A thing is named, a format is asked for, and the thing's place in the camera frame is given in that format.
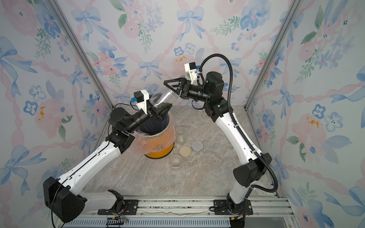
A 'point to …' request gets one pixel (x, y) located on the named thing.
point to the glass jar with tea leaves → (181, 135)
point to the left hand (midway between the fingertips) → (166, 99)
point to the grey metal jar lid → (197, 146)
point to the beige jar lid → (185, 151)
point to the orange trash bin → (161, 153)
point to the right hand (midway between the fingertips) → (168, 85)
